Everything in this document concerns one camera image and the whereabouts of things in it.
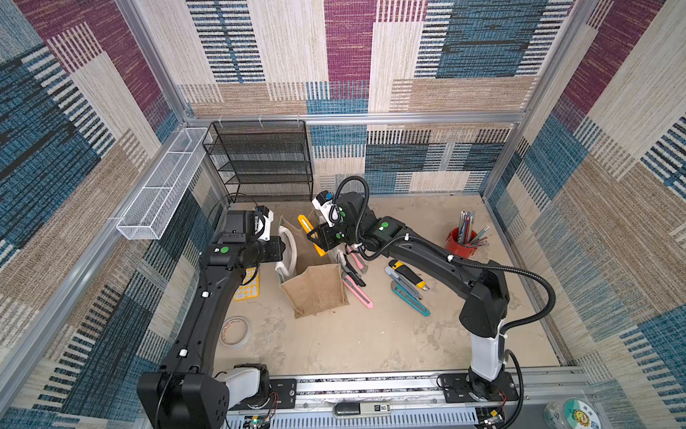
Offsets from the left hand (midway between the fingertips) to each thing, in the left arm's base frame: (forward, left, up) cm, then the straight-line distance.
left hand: (282, 245), depth 78 cm
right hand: (+3, -10, +1) cm, 11 cm away
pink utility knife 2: (-1, -19, -21) cm, 28 cm away
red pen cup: (+9, -56, -15) cm, 59 cm away
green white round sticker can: (-40, -71, -14) cm, 82 cm away
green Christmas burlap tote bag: (-9, -9, -4) cm, 13 cm away
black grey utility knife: (+3, -20, -21) cm, 29 cm away
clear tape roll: (-17, +17, -22) cm, 32 cm away
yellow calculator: (-3, +14, -21) cm, 25 cm away
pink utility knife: (+8, -23, -21) cm, 32 cm away
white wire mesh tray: (+3, +33, +11) cm, 35 cm away
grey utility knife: (-2, -39, -22) cm, 45 cm away
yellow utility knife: (+1, -8, +7) cm, 11 cm away
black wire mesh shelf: (+44, +15, -3) cm, 46 cm away
